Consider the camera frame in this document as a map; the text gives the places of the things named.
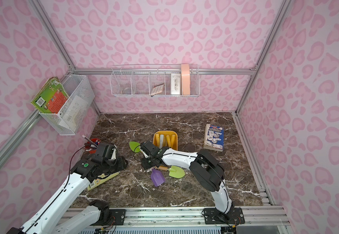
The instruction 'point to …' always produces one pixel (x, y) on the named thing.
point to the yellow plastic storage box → (166, 139)
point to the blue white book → (214, 138)
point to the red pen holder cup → (91, 145)
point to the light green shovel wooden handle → (156, 139)
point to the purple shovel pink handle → (157, 178)
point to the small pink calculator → (158, 88)
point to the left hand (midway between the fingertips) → (125, 161)
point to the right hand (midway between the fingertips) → (144, 163)
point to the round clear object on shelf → (127, 90)
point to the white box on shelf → (175, 84)
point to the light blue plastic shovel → (161, 141)
